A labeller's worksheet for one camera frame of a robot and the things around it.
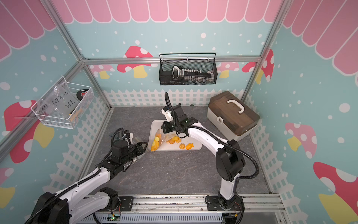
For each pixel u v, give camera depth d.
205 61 0.92
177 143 0.97
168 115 0.76
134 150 0.73
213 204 0.74
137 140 0.97
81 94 0.81
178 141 0.97
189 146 0.97
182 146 0.96
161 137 0.82
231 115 0.94
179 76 0.87
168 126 0.74
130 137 0.77
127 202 0.75
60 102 0.68
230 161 0.47
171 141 0.97
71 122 0.64
